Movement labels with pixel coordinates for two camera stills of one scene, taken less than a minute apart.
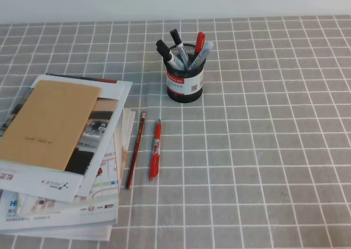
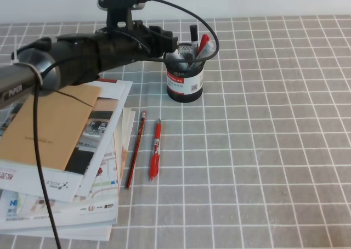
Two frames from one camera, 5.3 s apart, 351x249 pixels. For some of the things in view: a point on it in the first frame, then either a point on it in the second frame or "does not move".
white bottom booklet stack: (24, 214) does not move
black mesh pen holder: (185, 86) does not move
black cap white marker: (181, 48) to (193, 36)
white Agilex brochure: (71, 185) does not move
